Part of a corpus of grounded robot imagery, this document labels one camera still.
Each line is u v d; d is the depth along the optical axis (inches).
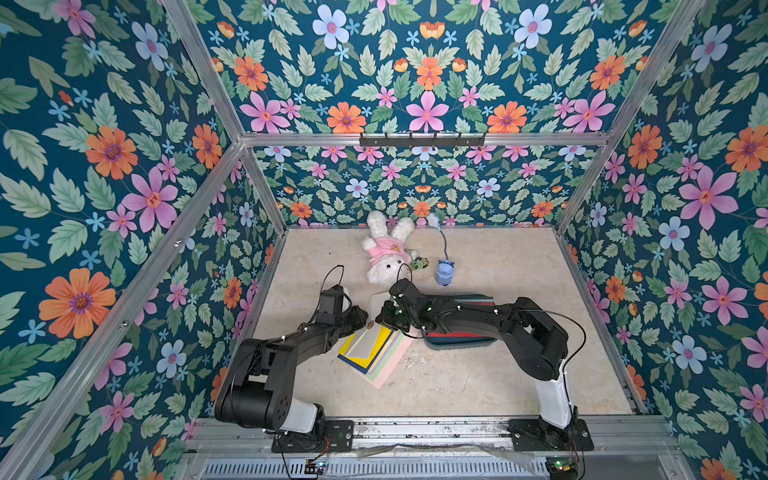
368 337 34.9
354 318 33.1
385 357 34.5
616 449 28.7
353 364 33.6
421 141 36.8
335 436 29.1
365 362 33.0
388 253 39.1
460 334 25.3
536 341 20.0
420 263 42.0
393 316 31.6
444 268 38.1
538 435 27.8
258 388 17.3
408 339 31.1
